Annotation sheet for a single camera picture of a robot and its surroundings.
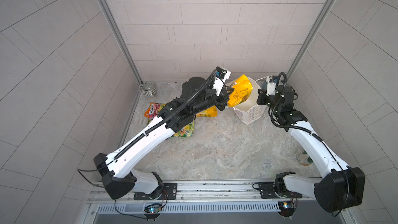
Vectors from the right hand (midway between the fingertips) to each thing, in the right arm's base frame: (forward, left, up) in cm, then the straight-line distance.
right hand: (257, 89), depth 79 cm
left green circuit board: (-45, +52, -22) cm, 72 cm away
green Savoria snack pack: (-10, +39, -22) cm, 46 cm away
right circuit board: (-48, -6, -28) cm, 56 cm away
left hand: (-15, +15, +17) cm, 27 cm away
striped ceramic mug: (+20, +64, -16) cm, 69 cm away
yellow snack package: (+2, +24, -20) cm, 32 cm away
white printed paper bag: (-11, +6, -4) cm, 13 cm away
